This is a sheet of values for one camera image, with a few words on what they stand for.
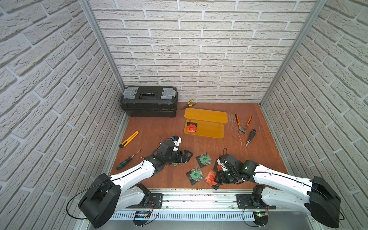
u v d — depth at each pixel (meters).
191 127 1.03
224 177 0.70
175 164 0.86
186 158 0.73
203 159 0.88
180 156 0.73
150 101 0.97
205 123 1.03
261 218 0.70
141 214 0.73
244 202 0.74
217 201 0.76
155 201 0.74
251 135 0.99
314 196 0.41
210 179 0.81
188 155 0.74
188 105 1.18
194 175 0.83
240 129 1.03
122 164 0.85
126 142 0.95
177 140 0.77
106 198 0.41
